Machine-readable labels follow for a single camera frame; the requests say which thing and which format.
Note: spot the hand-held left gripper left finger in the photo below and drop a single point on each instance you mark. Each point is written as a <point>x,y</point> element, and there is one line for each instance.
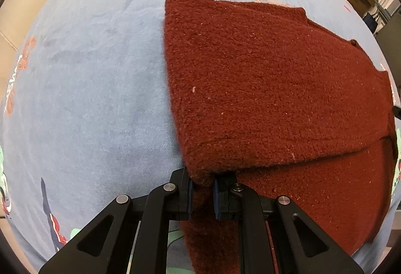
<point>190,197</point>

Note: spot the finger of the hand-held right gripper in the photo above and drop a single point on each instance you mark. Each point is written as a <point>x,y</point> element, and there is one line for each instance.
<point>398,111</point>

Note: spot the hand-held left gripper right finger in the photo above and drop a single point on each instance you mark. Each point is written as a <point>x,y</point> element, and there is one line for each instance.
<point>216,198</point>

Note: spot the dark red knit sweater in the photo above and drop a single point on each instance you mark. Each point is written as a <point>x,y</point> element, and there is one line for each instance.
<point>266,89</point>

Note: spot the grey chair with black legs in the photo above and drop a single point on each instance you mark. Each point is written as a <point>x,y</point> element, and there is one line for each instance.
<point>390,37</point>

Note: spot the black bag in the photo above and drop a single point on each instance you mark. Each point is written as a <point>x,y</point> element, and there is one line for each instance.
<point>371,23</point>

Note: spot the blue printed bed blanket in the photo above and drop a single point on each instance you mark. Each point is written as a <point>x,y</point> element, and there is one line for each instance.
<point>94,73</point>

